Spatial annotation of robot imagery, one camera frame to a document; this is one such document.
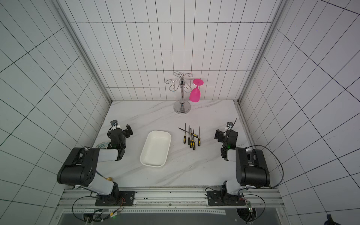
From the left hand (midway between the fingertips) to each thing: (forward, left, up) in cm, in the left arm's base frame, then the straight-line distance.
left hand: (121, 128), depth 94 cm
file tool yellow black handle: (-4, -44, -6) cm, 44 cm away
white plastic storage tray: (-13, -24, -6) cm, 28 cm away
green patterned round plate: (-11, +10, -3) cm, 15 cm away
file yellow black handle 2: (-1, -50, -6) cm, 50 cm away
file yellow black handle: (-5, -47, -6) cm, 47 cm away
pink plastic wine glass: (+23, -51, +12) cm, 57 cm away
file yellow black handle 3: (-6, -48, -6) cm, 49 cm away
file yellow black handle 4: (-7, -54, -6) cm, 55 cm away
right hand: (+1, -69, -1) cm, 69 cm away
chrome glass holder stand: (+25, -42, -6) cm, 49 cm away
